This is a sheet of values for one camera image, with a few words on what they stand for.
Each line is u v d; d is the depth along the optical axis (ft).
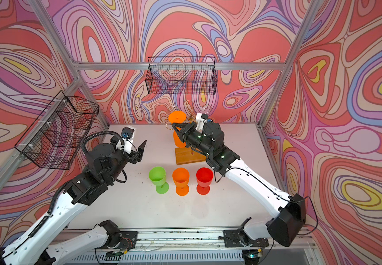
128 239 2.37
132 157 1.67
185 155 3.33
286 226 1.23
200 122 2.05
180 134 2.06
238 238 2.17
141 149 1.93
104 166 1.49
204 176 2.52
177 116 2.17
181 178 2.59
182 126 2.08
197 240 2.46
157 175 2.76
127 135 1.68
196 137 1.87
